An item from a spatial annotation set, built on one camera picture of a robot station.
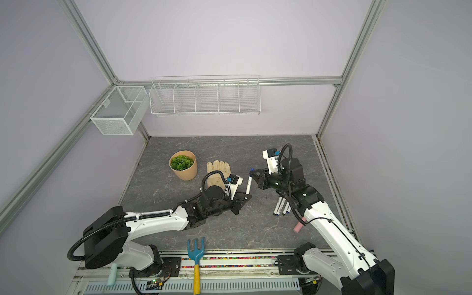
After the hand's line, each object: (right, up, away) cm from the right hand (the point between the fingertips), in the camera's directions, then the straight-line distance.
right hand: (251, 175), depth 73 cm
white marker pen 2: (+13, -17, +18) cm, 28 cm away
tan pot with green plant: (-34, +3, +20) cm, 39 cm away
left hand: (0, -10, +3) cm, 10 cm away
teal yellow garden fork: (-23, -34, +3) cm, 41 cm away
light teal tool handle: (-54, -40, -2) cm, 67 cm away
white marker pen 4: (+18, -18, +16) cm, 30 cm away
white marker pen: (-1, -5, +1) cm, 6 cm away
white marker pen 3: (+14, -17, +17) cm, 28 cm away
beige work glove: (-19, -5, +28) cm, 34 cm away
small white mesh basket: (-69, +32, +27) cm, 81 cm away
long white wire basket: (-24, +40, +27) cm, 54 cm away
